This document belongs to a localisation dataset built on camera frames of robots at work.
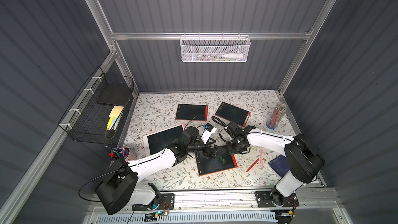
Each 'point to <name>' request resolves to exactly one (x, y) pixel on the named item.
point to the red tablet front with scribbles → (223, 162)
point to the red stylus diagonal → (252, 165)
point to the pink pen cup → (122, 151)
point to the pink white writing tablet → (155, 142)
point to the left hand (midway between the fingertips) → (222, 149)
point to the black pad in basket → (114, 95)
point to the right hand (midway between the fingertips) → (232, 151)
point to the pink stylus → (261, 158)
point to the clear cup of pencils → (276, 116)
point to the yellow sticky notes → (113, 115)
